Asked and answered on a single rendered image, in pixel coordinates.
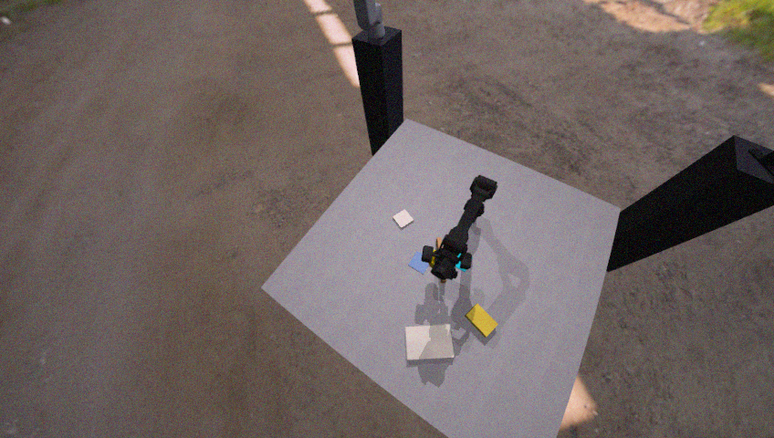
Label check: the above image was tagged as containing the yellow block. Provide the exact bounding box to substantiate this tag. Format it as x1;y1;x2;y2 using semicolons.
464;304;498;338

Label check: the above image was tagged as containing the orange flat bar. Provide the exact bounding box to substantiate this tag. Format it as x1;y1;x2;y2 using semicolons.
436;237;446;283

